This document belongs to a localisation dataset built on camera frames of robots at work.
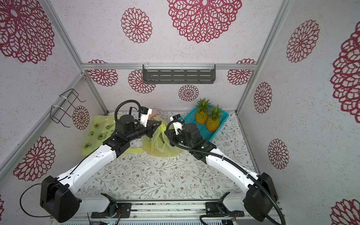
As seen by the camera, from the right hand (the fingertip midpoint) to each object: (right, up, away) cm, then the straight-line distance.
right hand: (164, 130), depth 72 cm
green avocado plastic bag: (-4, -9, +9) cm, 14 cm away
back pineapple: (+24, +11, +31) cm, 41 cm away
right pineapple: (+31, +7, +25) cm, 41 cm away
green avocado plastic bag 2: (-53, 0, +36) cm, 64 cm away
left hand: (-2, +4, +2) cm, 5 cm away
